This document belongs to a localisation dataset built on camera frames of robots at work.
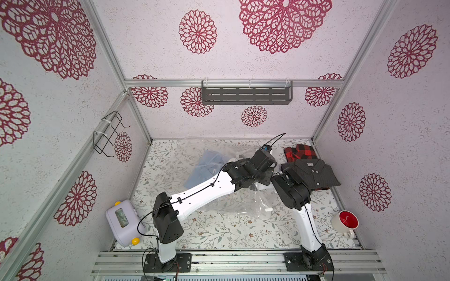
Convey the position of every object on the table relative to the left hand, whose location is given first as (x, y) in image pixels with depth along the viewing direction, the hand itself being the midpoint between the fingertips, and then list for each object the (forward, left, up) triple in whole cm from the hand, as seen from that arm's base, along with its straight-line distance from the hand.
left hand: (267, 173), depth 74 cm
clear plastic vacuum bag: (-9, +5, -8) cm, 13 cm away
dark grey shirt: (+13, -32, -20) cm, 40 cm away
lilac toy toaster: (-16, +62, -16) cm, 66 cm away
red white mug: (-13, -39, -23) cm, 47 cm away
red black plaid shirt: (+30, -30, -22) cm, 48 cm away
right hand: (+17, +21, -18) cm, 33 cm away
